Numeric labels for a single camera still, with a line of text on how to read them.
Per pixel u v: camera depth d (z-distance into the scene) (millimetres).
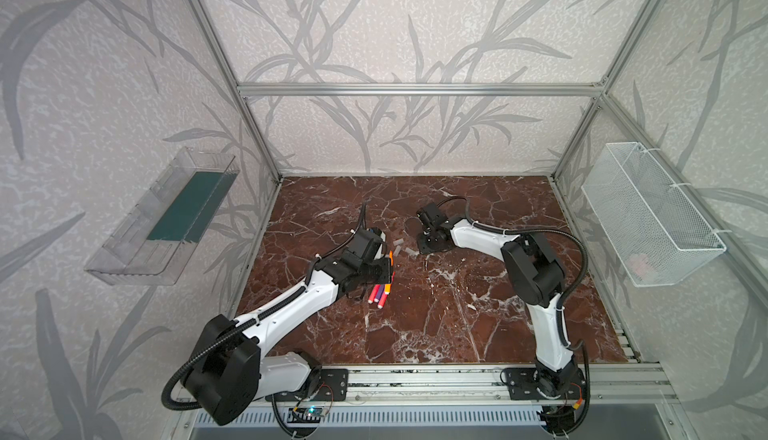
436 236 750
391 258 989
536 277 540
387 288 806
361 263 632
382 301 868
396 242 1012
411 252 987
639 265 734
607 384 757
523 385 723
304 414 717
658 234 618
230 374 398
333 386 731
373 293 887
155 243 631
